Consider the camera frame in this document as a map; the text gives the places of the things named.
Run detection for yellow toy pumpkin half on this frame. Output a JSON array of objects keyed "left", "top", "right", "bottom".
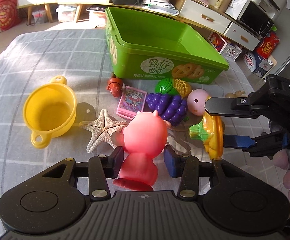
[{"left": 189, "top": 112, "right": 224, "bottom": 160}]

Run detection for white starfish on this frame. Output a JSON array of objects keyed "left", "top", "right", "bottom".
[{"left": 78, "top": 109, "right": 128, "bottom": 154}]

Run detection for pink toy ball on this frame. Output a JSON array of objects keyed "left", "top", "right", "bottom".
[{"left": 187, "top": 89, "right": 210, "bottom": 116}]

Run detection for pink pig toy figure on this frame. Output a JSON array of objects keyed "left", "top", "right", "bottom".
[{"left": 111, "top": 110, "right": 171, "bottom": 191}]

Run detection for purple toy grapes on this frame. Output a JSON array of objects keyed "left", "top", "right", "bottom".
[{"left": 146, "top": 93, "right": 188, "bottom": 127}]

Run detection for pink toy card box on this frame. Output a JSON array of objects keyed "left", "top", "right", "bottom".
[{"left": 116, "top": 86, "right": 147, "bottom": 120}]

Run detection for yellow toy pot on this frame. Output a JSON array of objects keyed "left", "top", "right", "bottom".
[{"left": 23, "top": 75, "right": 77, "bottom": 149}]

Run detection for beige toy octopus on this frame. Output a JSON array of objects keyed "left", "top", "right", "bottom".
[{"left": 225, "top": 90, "right": 248, "bottom": 98}]

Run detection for white patterned storage box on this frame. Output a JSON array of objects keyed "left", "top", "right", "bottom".
[{"left": 208, "top": 32, "right": 242, "bottom": 61}]

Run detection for yellow toy corn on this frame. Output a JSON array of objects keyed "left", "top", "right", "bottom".
[{"left": 155, "top": 78, "right": 192, "bottom": 98}]

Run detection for red brown small toy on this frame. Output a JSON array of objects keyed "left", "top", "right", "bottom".
[{"left": 106, "top": 72, "right": 125, "bottom": 98}]

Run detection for black microwave oven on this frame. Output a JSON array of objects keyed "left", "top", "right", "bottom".
[{"left": 225, "top": 0, "right": 274, "bottom": 38}]

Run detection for grey checked tablecloth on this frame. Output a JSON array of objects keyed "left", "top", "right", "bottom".
[{"left": 0, "top": 28, "right": 290, "bottom": 238}]

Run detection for green plastic storage box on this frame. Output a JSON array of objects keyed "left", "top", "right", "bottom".
[{"left": 105, "top": 7, "right": 229, "bottom": 84}]

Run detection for red cartoon bag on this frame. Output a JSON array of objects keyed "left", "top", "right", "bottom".
[{"left": 0, "top": 0, "right": 21, "bottom": 31}]

